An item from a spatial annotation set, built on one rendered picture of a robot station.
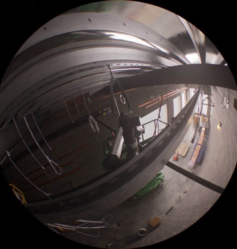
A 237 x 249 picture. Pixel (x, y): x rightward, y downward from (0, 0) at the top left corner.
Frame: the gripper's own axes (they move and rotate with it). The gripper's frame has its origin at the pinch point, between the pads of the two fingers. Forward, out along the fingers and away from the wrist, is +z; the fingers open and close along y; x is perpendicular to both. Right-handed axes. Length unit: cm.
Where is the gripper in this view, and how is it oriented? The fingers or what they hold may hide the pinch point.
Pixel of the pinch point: (123, 116)
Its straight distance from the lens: 45.9
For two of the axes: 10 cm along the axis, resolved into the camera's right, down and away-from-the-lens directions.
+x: 8.2, -4.2, 3.8
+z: -2.7, -8.8, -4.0
